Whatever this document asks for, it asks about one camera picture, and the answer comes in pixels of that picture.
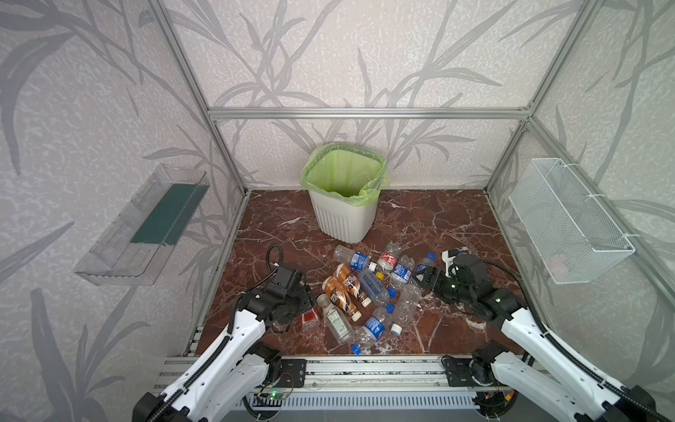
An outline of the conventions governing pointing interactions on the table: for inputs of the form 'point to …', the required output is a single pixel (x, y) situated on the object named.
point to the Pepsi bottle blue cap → (428, 261)
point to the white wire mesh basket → (573, 236)
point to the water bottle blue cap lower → (373, 329)
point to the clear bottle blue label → (402, 270)
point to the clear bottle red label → (388, 259)
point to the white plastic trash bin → (342, 218)
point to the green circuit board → (277, 395)
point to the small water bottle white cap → (356, 261)
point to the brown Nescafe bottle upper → (346, 278)
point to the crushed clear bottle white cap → (408, 299)
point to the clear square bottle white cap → (338, 323)
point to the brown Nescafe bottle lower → (340, 296)
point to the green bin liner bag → (346, 172)
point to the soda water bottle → (374, 288)
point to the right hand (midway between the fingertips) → (418, 272)
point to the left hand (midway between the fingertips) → (312, 295)
